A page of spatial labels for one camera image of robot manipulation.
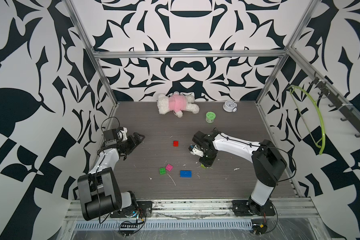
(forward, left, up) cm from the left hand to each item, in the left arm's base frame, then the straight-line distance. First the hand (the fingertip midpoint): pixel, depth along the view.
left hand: (138, 138), depth 89 cm
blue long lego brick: (-19, -27, -7) cm, 34 cm away
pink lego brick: (-15, -18, -8) cm, 25 cm away
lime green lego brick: (-16, -37, -5) cm, 40 cm away
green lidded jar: (+18, -46, -4) cm, 50 cm away
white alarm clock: (+30, -63, -6) cm, 70 cm away
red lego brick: (0, -22, -8) cm, 23 cm away
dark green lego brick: (-17, -14, -8) cm, 23 cm away
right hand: (-12, -39, -6) cm, 41 cm away
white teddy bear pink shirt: (+28, -23, 0) cm, 37 cm away
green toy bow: (-16, -87, +15) cm, 90 cm away
